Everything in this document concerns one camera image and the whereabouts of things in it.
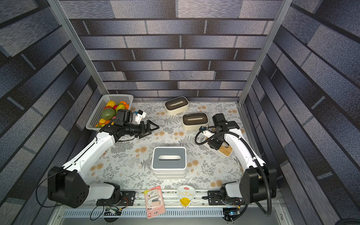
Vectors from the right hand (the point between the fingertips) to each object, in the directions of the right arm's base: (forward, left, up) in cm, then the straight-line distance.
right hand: (215, 140), depth 83 cm
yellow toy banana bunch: (+18, +80, -4) cm, 82 cm away
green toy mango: (+21, +75, -1) cm, 78 cm away
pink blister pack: (-31, +34, -9) cm, 47 cm away
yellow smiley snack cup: (-29, +18, -2) cm, 34 cm away
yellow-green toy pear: (+28, +69, -1) cm, 74 cm away
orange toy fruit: (+32, +65, -3) cm, 73 cm away
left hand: (+1, +35, +11) cm, 37 cm away
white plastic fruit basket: (+22, +86, -2) cm, 88 cm away
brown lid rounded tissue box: (+20, +13, -6) cm, 24 cm away
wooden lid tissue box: (-7, -6, -1) cm, 9 cm away
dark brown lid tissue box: (+35, +27, -6) cm, 45 cm away
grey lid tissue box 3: (-19, +20, -10) cm, 29 cm away
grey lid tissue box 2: (-19, +27, -5) cm, 33 cm away
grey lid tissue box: (-14, +27, +3) cm, 30 cm away
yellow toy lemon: (+35, +79, -3) cm, 87 cm away
